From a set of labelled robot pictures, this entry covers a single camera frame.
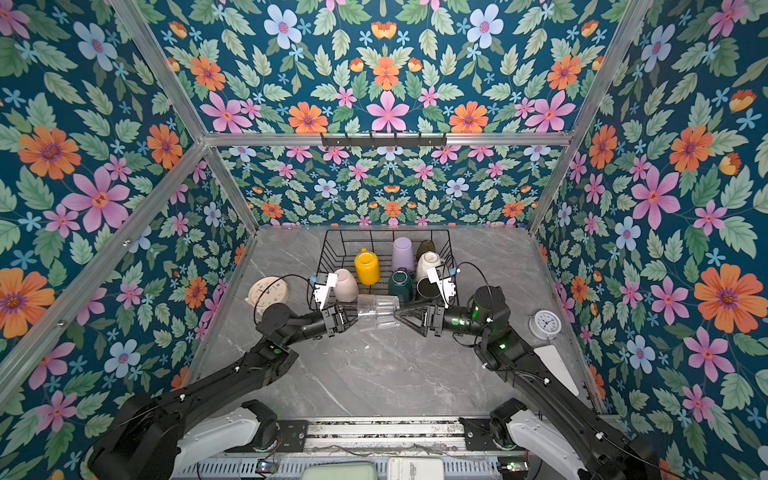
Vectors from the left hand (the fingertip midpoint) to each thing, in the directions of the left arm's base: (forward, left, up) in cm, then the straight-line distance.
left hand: (368, 310), depth 64 cm
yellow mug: (+26, +2, -19) cm, 32 cm away
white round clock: (+5, -51, -25) cm, 57 cm away
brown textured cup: (+34, -17, -19) cm, 43 cm away
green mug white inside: (+17, -8, -16) cm, 25 cm away
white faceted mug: (+25, -16, -16) cm, 34 cm away
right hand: (-2, -7, +1) cm, 7 cm away
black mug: (+14, -15, -16) cm, 26 cm away
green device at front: (-27, +9, -25) cm, 38 cm away
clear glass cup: (-2, -2, +2) cm, 3 cm away
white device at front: (-27, -9, -27) cm, 39 cm away
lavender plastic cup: (+29, -9, -17) cm, 35 cm away
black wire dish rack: (+42, +14, -28) cm, 53 cm away
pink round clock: (+24, +37, -27) cm, 52 cm away
